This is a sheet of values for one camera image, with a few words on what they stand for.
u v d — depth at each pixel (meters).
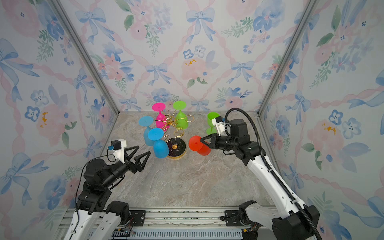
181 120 0.87
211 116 1.04
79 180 0.83
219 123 0.65
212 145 0.61
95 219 0.48
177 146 0.98
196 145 0.70
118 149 0.56
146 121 0.76
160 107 0.82
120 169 0.58
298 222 0.37
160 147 0.77
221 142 0.63
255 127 0.49
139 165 0.59
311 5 0.68
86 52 0.86
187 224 0.73
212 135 0.65
